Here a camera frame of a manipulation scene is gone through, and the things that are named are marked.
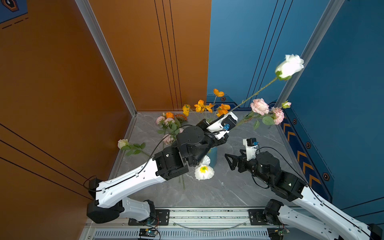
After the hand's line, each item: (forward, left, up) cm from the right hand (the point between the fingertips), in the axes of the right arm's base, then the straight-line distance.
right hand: (230, 153), depth 69 cm
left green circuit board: (-28, +40, -25) cm, 55 cm away
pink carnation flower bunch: (+33, +34, -19) cm, 51 cm away
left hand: (+2, +7, +25) cm, 26 cm away
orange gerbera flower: (+41, +29, -18) cm, 53 cm away
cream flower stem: (+18, +58, -23) cm, 65 cm away
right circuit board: (-28, -22, -27) cm, 45 cm away
